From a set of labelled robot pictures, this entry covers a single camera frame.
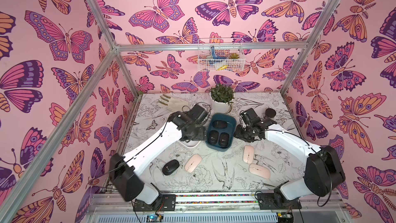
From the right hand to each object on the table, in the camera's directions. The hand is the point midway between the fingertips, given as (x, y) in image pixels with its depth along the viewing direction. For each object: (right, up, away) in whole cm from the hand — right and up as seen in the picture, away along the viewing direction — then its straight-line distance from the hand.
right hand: (236, 134), depth 87 cm
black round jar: (+28, +11, +18) cm, 35 cm away
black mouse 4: (-12, -3, +8) cm, 15 cm away
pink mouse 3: (+11, -19, -5) cm, 22 cm away
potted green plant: (-8, +21, +8) cm, 24 cm away
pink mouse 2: (+7, -11, 0) cm, 13 cm away
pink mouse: (-24, -16, -2) cm, 29 cm away
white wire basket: (-8, +48, +8) cm, 49 cm away
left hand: (-20, +1, -9) cm, 22 cm away
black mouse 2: (-37, -17, -4) cm, 41 cm away
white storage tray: (-26, -7, +4) cm, 27 cm away
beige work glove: (-41, +18, +26) cm, 51 cm away
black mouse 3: (-6, -4, +7) cm, 10 cm away
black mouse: (-8, +4, +14) cm, 17 cm away
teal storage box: (-7, 0, +13) cm, 15 cm away
